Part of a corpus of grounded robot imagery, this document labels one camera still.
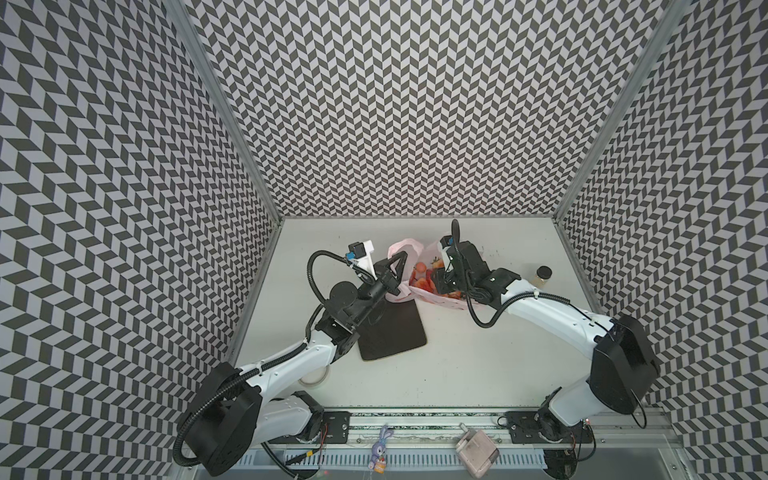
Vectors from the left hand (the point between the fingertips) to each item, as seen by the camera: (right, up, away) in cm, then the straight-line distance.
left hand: (409, 255), depth 71 cm
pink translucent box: (+15, -43, -5) cm, 46 cm away
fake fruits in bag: (+5, -9, +25) cm, 27 cm away
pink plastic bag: (+1, +1, +1) cm, 2 cm away
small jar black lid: (+42, -6, +20) cm, 47 cm away
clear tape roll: (-25, -33, +8) cm, 43 cm away
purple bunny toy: (-7, -46, -5) cm, 47 cm away
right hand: (+8, -8, +14) cm, 18 cm away
